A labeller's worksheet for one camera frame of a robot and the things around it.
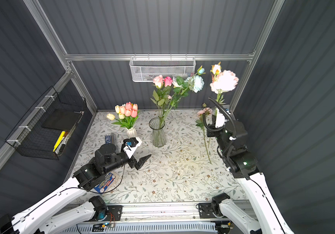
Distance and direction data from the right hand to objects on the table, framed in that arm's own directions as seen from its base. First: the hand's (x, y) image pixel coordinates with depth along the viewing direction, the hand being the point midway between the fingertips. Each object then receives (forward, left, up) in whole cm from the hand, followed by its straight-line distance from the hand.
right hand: (218, 115), depth 62 cm
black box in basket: (+8, +80, -12) cm, 81 cm away
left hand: (-9, +33, -14) cm, 37 cm away
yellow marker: (-4, +76, -13) cm, 77 cm away
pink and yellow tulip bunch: (+9, +44, -9) cm, 45 cm away
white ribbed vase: (+10, +45, -26) cm, 53 cm away
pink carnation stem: (+20, +21, -7) cm, 30 cm away
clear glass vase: (+11, +29, -20) cm, 37 cm away
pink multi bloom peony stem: (+29, -2, -41) cm, 50 cm away
